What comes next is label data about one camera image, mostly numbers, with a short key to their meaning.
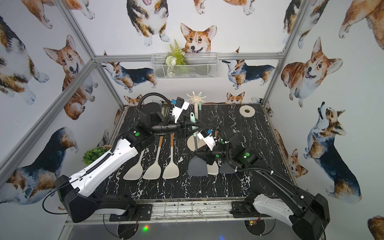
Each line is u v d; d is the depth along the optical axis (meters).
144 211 0.74
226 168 0.87
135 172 0.85
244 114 1.17
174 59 0.82
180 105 0.54
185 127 0.55
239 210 0.73
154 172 0.85
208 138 0.61
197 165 0.69
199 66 0.92
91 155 0.75
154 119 0.50
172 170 0.88
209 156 0.60
